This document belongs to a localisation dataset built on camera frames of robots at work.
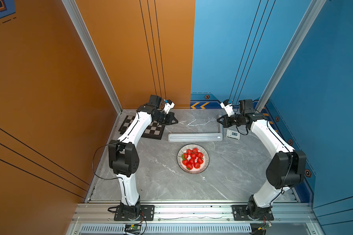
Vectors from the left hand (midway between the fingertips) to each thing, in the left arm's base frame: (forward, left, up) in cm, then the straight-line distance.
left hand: (178, 119), depth 87 cm
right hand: (0, -25, 0) cm, 25 cm away
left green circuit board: (-52, +21, -23) cm, 61 cm away
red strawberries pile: (-15, -9, -19) cm, 26 cm away
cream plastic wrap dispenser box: (-4, -11, -13) cm, 18 cm away
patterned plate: (-10, -15, -18) cm, 25 cm away
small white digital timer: (+3, -38, -19) cm, 43 cm away
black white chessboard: (+4, +17, -16) cm, 24 cm away
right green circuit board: (-51, -43, -20) cm, 69 cm away
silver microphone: (+7, -31, -18) cm, 37 cm away
